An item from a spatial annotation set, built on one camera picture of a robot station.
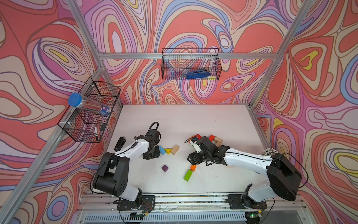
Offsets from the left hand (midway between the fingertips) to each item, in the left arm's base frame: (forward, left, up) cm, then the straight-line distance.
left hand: (156, 156), depth 90 cm
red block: (+15, -29, +1) cm, 32 cm away
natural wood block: (+5, -12, 0) cm, 13 cm away
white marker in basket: (+1, +28, +24) cm, 38 cm away
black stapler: (+9, +25, +3) cm, 26 cm away
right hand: (-4, -24, +4) cm, 25 cm away
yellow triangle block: (+3, -8, +1) cm, 9 cm away
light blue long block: (+4, -4, +1) cm, 5 cm away
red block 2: (+13, -38, +2) cm, 40 cm away
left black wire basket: (+4, +35, +28) cm, 45 cm away
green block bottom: (-12, -20, 0) cm, 24 cm away
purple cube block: (-8, -7, 0) cm, 10 cm away
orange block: (-8, -24, +1) cm, 25 cm away
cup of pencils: (-5, -64, +17) cm, 66 cm away
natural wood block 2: (+11, -42, +1) cm, 44 cm away
